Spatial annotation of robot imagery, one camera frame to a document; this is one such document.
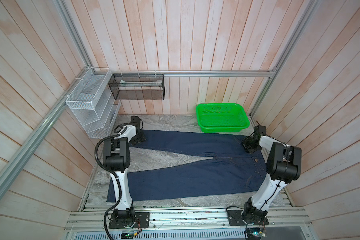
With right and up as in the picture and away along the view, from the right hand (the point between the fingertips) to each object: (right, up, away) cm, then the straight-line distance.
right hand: (242, 143), depth 101 cm
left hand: (-70, +1, +1) cm, 70 cm away
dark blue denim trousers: (-12, -14, -10) cm, 21 cm away
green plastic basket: (-9, +19, +17) cm, 27 cm away
